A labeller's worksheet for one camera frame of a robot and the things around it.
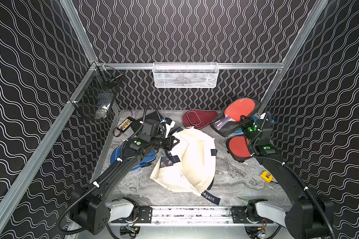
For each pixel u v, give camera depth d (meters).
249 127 0.69
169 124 0.69
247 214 0.73
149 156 0.64
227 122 0.82
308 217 0.39
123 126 1.09
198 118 1.10
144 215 0.73
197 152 0.96
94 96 0.92
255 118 0.75
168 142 0.66
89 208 0.38
